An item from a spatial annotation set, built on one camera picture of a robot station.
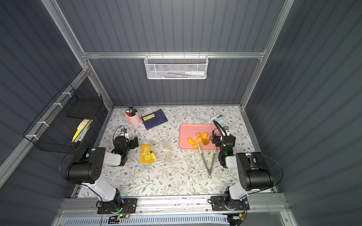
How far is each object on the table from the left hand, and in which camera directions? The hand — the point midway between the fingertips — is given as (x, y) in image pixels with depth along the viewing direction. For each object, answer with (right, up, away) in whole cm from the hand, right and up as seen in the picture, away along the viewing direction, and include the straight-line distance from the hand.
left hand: (130, 137), depth 96 cm
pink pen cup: (+1, +15, +4) cm, 15 cm away
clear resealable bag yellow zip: (+18, -9, -2) cm, 20 cm away
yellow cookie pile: (+48, -2, +3) cm, 48 cm away
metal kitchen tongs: (+52, -22, -12) cm, 58 cm away
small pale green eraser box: (+66, +13, +14) cm, 68 cm away
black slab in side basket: (-22, +19, -14) cm, 32 cm away
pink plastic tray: (+41, +4, +10) cm, 43 cm away
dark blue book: (+13, +13, +16) cm, 24 cm away
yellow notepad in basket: (-11, +8, -31) cm, 34 cm away
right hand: (+65, +3, -4) cm, 65 cm away
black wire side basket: (-25, +8, -23) cm, 35 cm away
